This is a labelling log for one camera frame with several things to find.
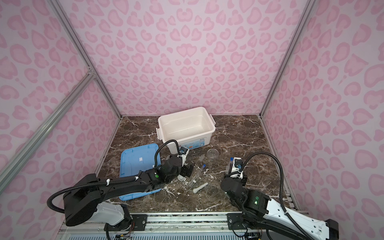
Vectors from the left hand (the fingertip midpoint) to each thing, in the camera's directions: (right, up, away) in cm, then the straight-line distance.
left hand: (189, 158), depth 82 cm
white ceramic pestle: (+3, -18, 0) cm, 18 cm away
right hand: (+21, -2, -7) cm, 22 cm away
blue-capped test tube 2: (+8, -8, +10) cm, 15 cm away
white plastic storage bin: (+1, +16, +32) cm, 36 cm away
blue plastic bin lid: (-37, -4, +14) cm, 40 cm away
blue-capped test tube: (+19, +2, -17) cm, 26 cm away
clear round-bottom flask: (+14, +1, +10) cm, 17 cm away
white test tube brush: (+7, -3, +13) cm, 15 cm away
